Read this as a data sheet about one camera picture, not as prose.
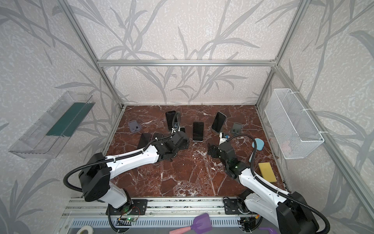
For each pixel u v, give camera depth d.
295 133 0.62
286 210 0.40
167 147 0.61
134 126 1.02
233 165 0.63
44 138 0.63
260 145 1.05
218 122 1.08
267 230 0.68
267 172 0.84
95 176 0.42
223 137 0.73
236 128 1.02
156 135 1.01
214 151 0.74
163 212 0.73
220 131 0.99
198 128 0.94
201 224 0.69
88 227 0.68
